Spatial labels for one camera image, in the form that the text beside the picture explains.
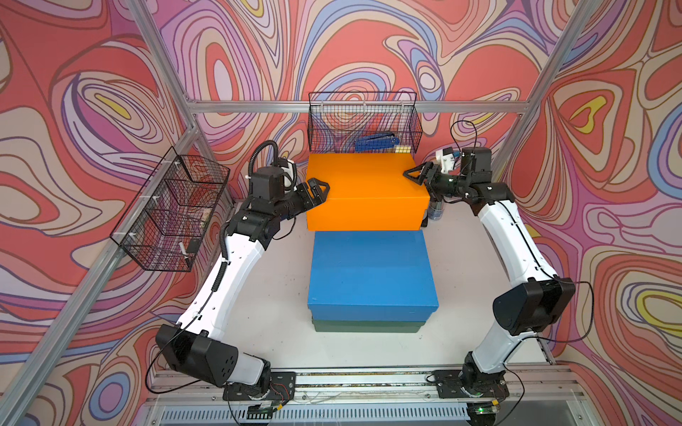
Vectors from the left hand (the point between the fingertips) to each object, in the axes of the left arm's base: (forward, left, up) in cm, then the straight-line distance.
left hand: (326, 190), depth 71 cm
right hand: (+6, -23, -3) cm, 24 cm away
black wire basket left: (-1, +48, -11) cm, 50 cm away
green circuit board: (-46, +19, -40) cm, 64 cm away
